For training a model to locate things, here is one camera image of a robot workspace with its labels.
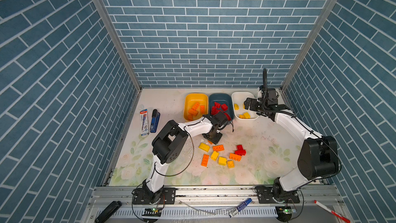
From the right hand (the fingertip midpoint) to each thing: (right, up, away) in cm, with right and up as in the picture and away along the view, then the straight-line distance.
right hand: (250, 101), depth 91 cm
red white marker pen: (+36, -54, -22) cm, 68 cm away
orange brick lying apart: (-28, -33, -7) cm, 43 cm away
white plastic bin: (-3, +2, +19) cm, 20 cm away
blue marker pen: (-9, -48, -20) cm, 53 cm away
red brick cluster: (-7, -29, -3) cm, 30 cm away
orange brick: (-33, -3, +17) cm, 38 cm away
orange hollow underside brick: (-20, -28, -2) cm, 34 cm away
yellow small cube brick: (-22, -30, -6) cm, 38 cm away
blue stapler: (-60, -11, +8) cm, 61 cm away
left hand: (-21, -24, +2) cm, 32 cm away
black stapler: (-70, -49, -24) cm, 89 cm away
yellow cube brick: (-6, -4, +15) cm, 16 cm away
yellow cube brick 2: (-18, -33, -8) cm, 38 cm away
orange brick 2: (-36, -7, +14) cm, 39 cm away
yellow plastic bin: (-39, +1, +19) cm, 43 cm away
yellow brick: (+1, -10, +11) cm, 14 cm away
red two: (-18, -3, +17) cm, 25 cm away
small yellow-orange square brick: (-13, -35, -7) cm, 38 cm away
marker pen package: (-67, -14, +8) cm, 69 cm away
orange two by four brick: (-10, -31, -7) cm, 33 cm away
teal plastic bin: (-15, +2, +18) cm, 23 cm away
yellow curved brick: (-28, -27, -2) cm, 39 cm away
